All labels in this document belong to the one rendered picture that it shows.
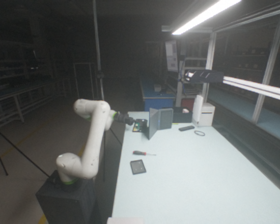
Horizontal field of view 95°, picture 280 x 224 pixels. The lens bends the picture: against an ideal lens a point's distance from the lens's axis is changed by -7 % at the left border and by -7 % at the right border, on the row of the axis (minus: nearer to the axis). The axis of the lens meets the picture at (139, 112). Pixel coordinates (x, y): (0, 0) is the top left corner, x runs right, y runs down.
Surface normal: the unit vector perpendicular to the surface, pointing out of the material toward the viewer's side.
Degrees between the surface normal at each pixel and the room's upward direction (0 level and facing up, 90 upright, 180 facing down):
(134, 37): 90
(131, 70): 90
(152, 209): 0
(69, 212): 90
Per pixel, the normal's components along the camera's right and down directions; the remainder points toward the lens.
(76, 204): -0.07, 0.36
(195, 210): 0.00, -0.93
